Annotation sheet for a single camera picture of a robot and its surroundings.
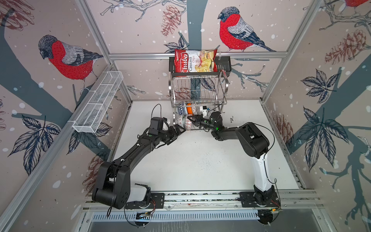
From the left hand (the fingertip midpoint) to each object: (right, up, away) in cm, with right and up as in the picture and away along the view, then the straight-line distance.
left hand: (181, 133), depth 83 cm
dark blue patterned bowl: (+4, +4, +8) cm, 10 cm away
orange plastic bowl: (+5, +15, +15) cm, 22 cm away
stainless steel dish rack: (+11, +27, +42) cm, 51 cm away
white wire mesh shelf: (-46, +10, -11) cm, 48 cm away
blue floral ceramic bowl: (+1, +14, +15) cm, 20 cm away
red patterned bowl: (-1, +13, +15) cm, 20 cm away
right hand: (+2, +6, +8) cm, 11 cm away
